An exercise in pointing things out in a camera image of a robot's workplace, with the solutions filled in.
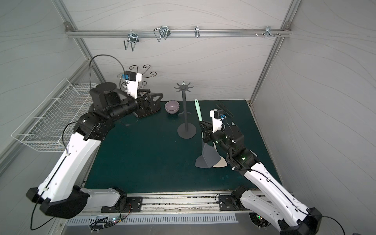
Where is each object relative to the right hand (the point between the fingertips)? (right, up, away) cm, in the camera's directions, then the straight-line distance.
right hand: (201, 123), depth 67 cm
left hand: (-20, +12, -9) cm, 25 cm away
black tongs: (+22, +8, +48) cm, 54 cm away
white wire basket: (-68, -2, -2) cm, 68 cm away
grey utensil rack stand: (-8, -7, +35) cm, 37 cm away
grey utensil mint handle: (+2, -11, 0) cm, 11 cm away
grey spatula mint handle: (+3, -16, -2) cm, 17 cm away
